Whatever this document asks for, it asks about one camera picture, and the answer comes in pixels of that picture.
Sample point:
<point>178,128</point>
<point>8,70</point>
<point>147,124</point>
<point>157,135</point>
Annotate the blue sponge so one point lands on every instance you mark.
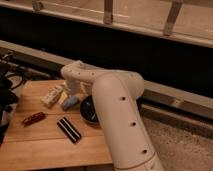
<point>69,102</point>

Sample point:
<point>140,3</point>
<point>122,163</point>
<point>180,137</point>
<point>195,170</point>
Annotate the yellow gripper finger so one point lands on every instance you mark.
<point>63,97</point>

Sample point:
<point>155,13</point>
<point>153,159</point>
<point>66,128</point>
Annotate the black equipment with cables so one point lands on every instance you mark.
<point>10,79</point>

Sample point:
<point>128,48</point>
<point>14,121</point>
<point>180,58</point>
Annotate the red brown snack bar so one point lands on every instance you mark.
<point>33,119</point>

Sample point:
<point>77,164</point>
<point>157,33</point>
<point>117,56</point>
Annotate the black white striped bar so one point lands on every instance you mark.
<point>72,133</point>

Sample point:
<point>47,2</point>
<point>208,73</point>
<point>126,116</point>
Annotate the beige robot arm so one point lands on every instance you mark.
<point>114,94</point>

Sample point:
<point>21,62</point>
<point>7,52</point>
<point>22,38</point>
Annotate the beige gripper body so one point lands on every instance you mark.
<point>72,86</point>

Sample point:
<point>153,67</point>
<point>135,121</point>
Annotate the black ceramic bowl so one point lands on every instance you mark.
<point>87,110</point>

